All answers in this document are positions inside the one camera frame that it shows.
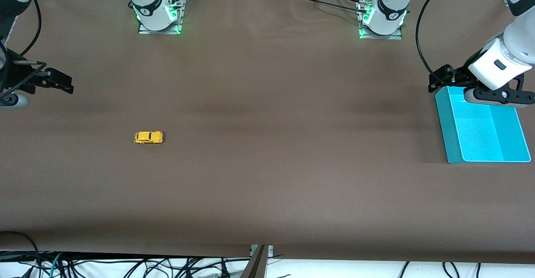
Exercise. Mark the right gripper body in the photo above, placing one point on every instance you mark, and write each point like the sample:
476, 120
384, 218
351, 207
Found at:
16, 76

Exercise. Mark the yellow toy beetle car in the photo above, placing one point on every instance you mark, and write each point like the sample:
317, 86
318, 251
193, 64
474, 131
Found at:
148, 137

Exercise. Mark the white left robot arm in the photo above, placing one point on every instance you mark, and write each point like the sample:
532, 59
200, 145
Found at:
391, 2

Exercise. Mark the teal plastic bin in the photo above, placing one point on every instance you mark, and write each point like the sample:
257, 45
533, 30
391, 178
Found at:
480, 131

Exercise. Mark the brown table cover sheet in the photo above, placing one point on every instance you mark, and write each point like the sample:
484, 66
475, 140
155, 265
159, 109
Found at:
267, 152

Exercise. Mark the aluminium profile beam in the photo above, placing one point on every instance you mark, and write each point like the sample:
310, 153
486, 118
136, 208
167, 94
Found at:
256, 265

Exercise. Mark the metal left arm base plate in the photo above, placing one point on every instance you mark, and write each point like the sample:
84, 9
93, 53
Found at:
380, 36

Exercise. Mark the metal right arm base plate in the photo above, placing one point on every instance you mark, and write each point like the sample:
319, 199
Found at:
161, 31

